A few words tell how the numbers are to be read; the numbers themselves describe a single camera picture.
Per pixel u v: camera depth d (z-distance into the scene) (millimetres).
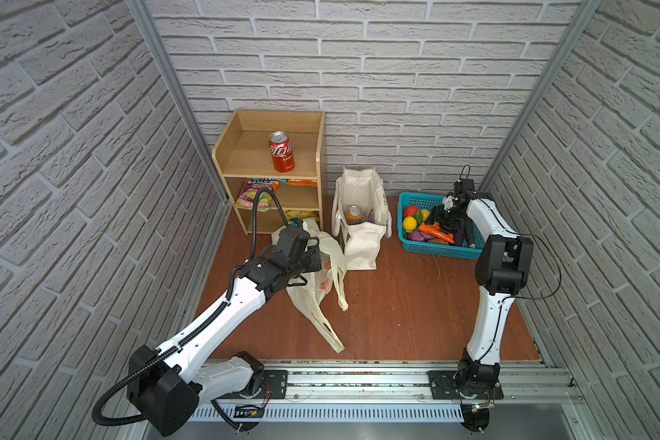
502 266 586
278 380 741
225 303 459
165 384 370
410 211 1063
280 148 754
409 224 1033
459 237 1012
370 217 945
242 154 941
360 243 858
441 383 741
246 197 923
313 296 767
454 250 947
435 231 1005
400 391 736
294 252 578
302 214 1078
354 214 1003
